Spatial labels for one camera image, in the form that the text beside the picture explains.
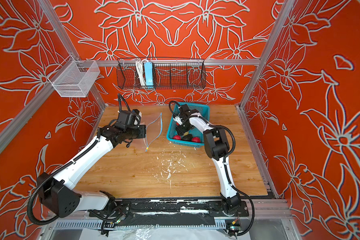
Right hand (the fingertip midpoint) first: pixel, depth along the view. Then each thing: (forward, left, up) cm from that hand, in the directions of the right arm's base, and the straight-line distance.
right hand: (181, 128), depth 103 cm
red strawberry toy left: (-9, +3, +2) cm, 10 cm away
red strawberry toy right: (-11, -10, +2) cm, 15 cm away
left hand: (-14, +20, +19) cm, 31 cm away
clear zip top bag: (-11, +17, +13) cm, 24 cm away
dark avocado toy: (-9, -4, +2) cm, 10 cm away
